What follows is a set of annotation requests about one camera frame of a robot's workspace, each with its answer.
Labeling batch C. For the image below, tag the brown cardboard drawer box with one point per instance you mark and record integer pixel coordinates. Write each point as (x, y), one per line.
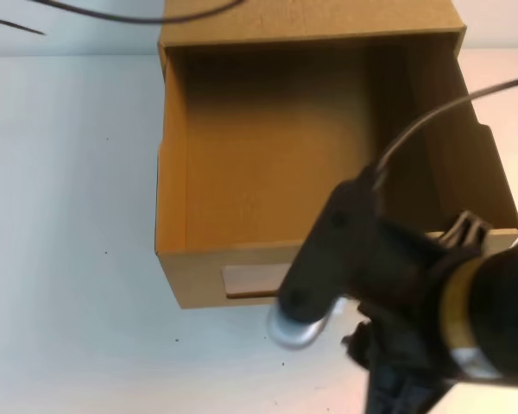
(270, 105)

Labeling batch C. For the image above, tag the black cable tie tail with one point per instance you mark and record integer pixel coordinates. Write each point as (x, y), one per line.
(20, 27)

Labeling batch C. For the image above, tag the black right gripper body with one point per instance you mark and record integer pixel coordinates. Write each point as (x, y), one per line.
(410, 366)

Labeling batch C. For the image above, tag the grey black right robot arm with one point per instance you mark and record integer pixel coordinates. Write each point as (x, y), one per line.
(479, 316)

